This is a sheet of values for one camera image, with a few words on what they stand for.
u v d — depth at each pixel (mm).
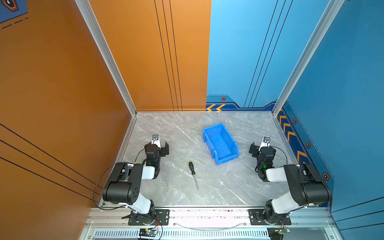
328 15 723
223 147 994
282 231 696
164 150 851
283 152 791
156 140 806
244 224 725
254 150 852
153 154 711
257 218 725
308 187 448
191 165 899
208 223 746
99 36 788
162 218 741
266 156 703
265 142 786
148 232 706
